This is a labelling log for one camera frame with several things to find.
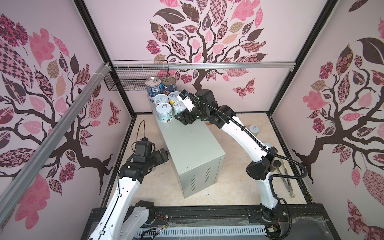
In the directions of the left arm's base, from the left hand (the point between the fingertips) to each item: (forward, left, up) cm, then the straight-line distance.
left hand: (160, 158), depth 77 cm
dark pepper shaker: (-1, -64, -5) cm, 64 cm away
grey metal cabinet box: (-6, -19, +18) cm, 26 cm away
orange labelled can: (+15, -67, -11) cm, 69 cm away
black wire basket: (+50, +23, +18) cm, 58 cm away
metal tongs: (-11, -71, -14) cm, 73 cm away
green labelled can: (+28, -61, -11) cm, 68 cm away
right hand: (+17, -11, +20) cm, 28 cm away
